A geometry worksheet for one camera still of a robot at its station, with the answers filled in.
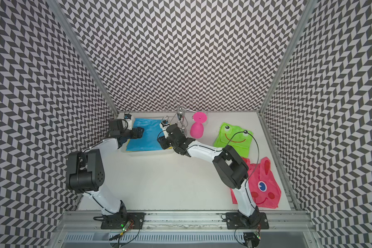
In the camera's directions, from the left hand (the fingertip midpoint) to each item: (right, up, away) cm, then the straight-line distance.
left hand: (137, 129), depth 97 cm
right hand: (+17, -6, -9) cm, 20 cm away
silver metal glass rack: (+28, +7, -15) cm, 32 cm away
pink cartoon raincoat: (+75, -31, -13) cm, 82 cm away
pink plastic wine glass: (+38, +1, -12) cm, 40 cm away
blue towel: (+10, -2, -1) cm, 10 cm away
